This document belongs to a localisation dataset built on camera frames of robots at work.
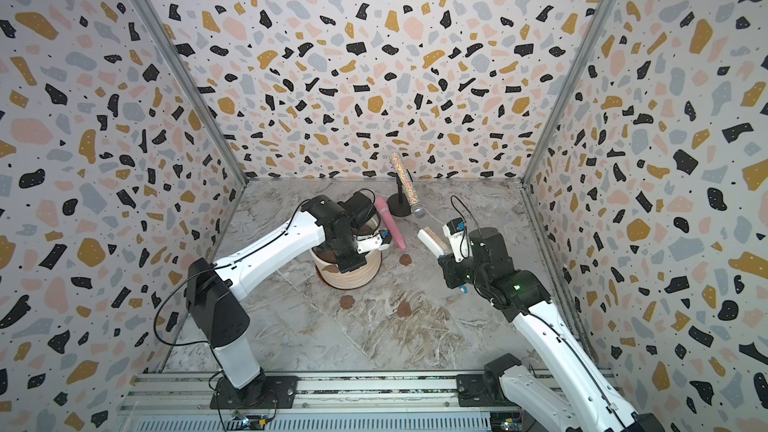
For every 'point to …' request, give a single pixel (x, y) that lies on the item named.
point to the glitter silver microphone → (417, 207)
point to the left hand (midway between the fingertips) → (361, 262)
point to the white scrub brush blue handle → (437, 246)
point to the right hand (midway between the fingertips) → (442, 259)
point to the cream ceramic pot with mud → (325, 262)
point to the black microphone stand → (397, 203)
